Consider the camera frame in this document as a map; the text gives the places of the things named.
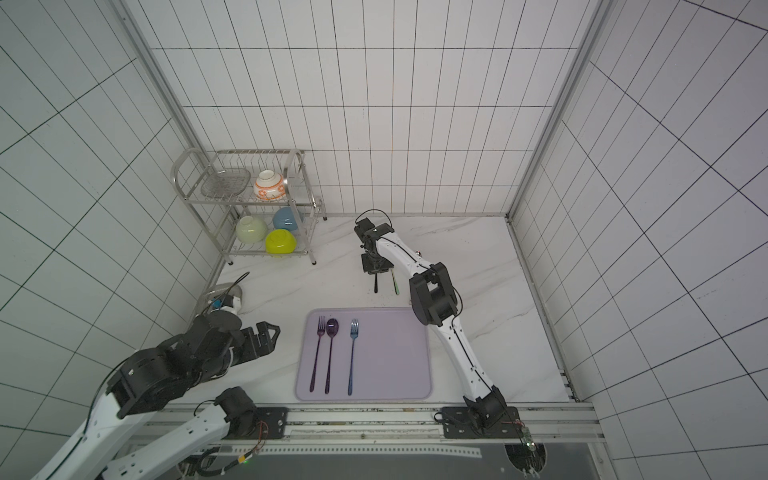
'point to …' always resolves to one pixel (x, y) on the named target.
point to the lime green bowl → (280, 241)
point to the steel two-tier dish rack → (257, 202)
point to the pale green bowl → (250, 231)
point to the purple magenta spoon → (376, 284)
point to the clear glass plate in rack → (225, 185)
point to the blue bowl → (284, 218)
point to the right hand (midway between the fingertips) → (367, 272)
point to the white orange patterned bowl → (269, 186)
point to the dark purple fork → (320, 331)
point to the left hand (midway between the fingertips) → (257, 344)
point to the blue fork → (354, 331)
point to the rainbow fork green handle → (397, 290)
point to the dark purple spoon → (332, 327)
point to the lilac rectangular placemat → (391, 358)
